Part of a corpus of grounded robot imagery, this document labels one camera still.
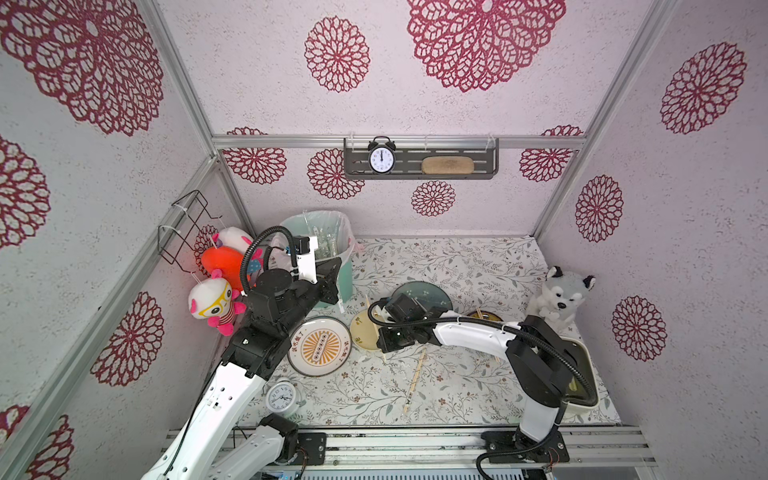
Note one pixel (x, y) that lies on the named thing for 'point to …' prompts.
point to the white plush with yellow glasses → (214, 298)
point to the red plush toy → (228, 261)
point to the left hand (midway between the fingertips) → (339, 263)
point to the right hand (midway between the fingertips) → (374, 342)
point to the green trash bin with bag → (335, 239)
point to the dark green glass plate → (431, 297)
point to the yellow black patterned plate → (485, 315)
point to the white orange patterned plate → (319, 346)
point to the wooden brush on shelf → (447, 165)
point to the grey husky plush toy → (560, 297)
